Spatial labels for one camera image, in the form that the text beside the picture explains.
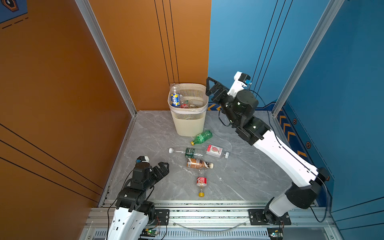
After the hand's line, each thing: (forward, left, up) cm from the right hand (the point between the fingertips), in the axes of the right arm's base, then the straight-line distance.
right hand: (212, 83), depth 60 cm
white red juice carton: (-4, -5, -46) cm, 47 cm away
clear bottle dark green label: (-6, +12, -45) cm, 47 cm away
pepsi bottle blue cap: (+18, +20, -22) cm, 35 cm away
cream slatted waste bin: (+9, +11, -33) cm, 36 cm away
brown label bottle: (-13, +6, -46) cm, 48 cm away
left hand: (-18, +24, -38) cm, 48 cm away
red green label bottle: (+19, +14, -28) cm, 37 cm away
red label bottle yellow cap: (-23, +5, -46) cm, 52 cm away
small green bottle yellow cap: (+6, +4, -46) cm, 46 cm away
